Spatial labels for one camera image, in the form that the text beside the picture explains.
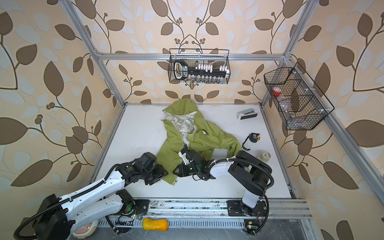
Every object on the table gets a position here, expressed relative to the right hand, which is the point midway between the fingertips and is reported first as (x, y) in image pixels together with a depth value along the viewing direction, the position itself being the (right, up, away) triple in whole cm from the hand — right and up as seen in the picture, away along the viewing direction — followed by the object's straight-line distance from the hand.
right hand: (175, 173), depth 83 cm
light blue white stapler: (+49, +34, +27) cm, 65 cm away
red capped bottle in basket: (+56, +46, -3) cm, 72 cm away
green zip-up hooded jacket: (+4, +26, +16) cm, 31 cm away
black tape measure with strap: (+50, +18, +15) cm, 55 cm away
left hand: (-3, 0, -3) cm, 5 cm away
